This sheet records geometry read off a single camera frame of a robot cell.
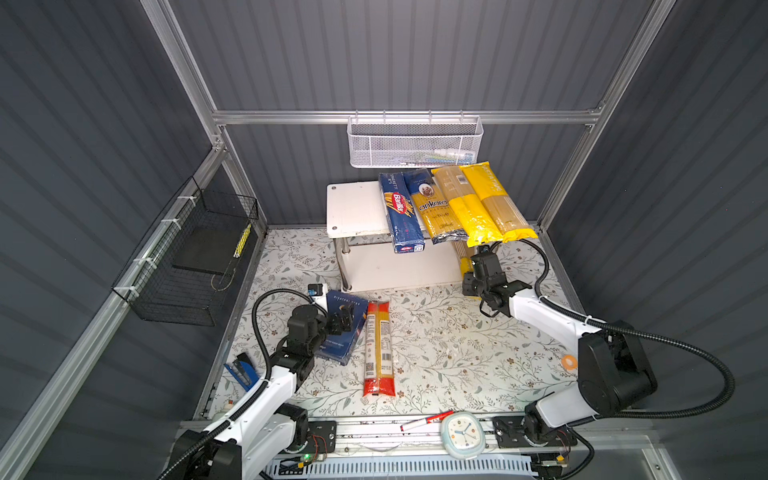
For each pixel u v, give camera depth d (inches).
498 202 29.7
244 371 32.5
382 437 29.7
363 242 45.5
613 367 17.7
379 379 31.7
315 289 28.4
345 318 30.2
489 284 27.3
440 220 28.4
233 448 16.2
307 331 25.2
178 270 28.0
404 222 28.5
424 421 29.7
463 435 28.2
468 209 29.0
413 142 43.8
